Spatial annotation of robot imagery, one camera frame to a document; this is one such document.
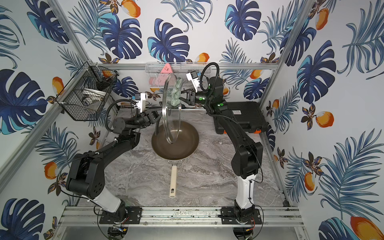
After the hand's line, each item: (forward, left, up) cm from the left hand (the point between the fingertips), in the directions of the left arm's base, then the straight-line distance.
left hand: (165, 109), depth 63 cm
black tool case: (+39, -53, -39) cm, 77 cm away
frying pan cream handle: (+6, -7, -37) cm, 38 cm away
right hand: (+11, -2, -1) cm, 11 cm away
